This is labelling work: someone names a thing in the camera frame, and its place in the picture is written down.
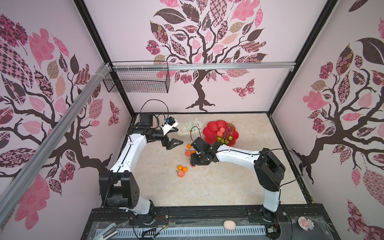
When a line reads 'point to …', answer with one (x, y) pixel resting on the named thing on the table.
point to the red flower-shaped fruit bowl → (230, 135)
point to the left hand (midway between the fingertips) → (178, 137)
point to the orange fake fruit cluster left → (193, 152)
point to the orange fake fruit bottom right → (185, 169)
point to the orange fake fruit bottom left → (179, 167)
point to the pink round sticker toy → (305, 223)
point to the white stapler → (109, 232)
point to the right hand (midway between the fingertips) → (192, 160)
